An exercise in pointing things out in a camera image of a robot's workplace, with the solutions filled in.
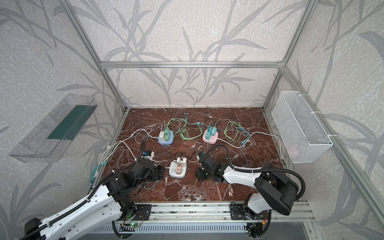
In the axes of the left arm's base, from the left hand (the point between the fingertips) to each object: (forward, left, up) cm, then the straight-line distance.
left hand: (162, 165), depth 79 cm
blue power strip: (+19, +1, -8) cm, 21 cm away
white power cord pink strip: (+13, -74, -14) cm, 77 cm away
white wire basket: (+6, -63, +24) cm, 68 cm away
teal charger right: (+26, -29, -4) cm, 39 cm away
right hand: (+2, -19, -9) cm, 21 cm away
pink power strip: (+22, -29, -8) cm, 37 cm away
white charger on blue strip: (+20, +5, -3) cm, 21 cm away
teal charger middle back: (+24, -25, -3) cm, 35 cm away
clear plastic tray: (+3, +47, +21) cm, 51 cm away
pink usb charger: (-1, -8, -3) cm, 9 cm away
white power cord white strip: (+21, +33, -10) cm, 40 cm away
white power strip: (0, -4, -8) cm, 9 cm away
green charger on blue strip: (+23, +2, -4) cm, 23 cm away
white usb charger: (+3, -10, -2) cm, 11 cm away
